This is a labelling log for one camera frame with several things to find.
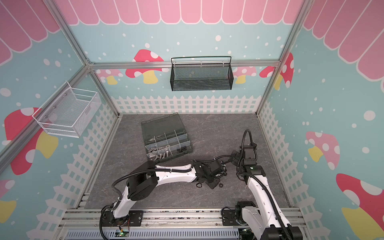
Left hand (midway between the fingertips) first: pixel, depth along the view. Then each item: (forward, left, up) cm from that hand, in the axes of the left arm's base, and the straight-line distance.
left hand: (214, 182), depth 86 cm
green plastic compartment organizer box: (+29, +33, +2) cm, 44 cm away
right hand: (+11, -13, +11) cm, 20 cm away
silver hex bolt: (+16, +33, +2) cm, 37 cm away
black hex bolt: (+21, +23, +1) cm, 31 cm away
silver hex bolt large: (+18, +30, +1) cm, 35 cm away
